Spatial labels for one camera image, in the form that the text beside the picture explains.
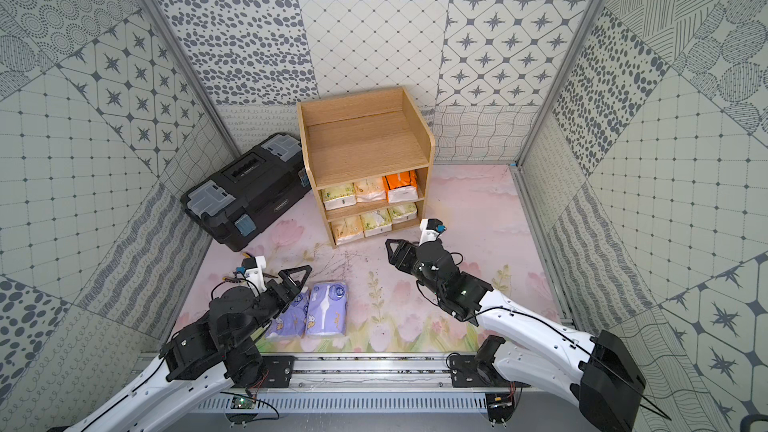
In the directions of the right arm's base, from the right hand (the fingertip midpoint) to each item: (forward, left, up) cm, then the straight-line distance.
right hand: (395, 247), depth 77 cm
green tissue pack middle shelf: (+13, +16, +5) cm, 21 cm away
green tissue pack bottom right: (+19, -2, -11) cm, 22 cm away
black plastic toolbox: (+13, +48, +1) cm, 50 cm away
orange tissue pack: (+16, -2, +6) cm, 17 cm away
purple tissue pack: (-15, +28, -13) cm, 34 cm away
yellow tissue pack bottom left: (+13, +16, -11) cm, 23 cm away
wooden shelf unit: (+27, +10, +15) cm, 33 cm away
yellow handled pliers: (-3, +49, -15) cm, 52 cm away
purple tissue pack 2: (-12, +18, -13) cm, 25 cm away
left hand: (-9, +21, +3) cm, 23 cm away
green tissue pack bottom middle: (+15, +7, -11) cm, 20 cm away
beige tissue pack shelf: (+17, +7, +4) cm, 19 cm away
